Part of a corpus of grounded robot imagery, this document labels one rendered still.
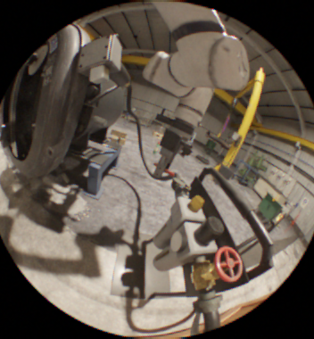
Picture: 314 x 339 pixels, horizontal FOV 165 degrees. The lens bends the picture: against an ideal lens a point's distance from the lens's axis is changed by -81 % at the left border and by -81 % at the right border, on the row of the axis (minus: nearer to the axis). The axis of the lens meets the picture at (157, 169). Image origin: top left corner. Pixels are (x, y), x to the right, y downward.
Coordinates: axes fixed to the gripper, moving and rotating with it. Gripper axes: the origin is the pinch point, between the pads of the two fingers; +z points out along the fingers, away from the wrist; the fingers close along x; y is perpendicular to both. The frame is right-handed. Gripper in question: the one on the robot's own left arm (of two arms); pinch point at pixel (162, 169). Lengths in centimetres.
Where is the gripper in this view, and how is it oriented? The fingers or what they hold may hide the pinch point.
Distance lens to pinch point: 38.2
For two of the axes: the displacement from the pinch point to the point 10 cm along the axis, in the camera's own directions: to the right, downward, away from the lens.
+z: -3.8, 8.3, 4.1
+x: 4.3, -2.3, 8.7
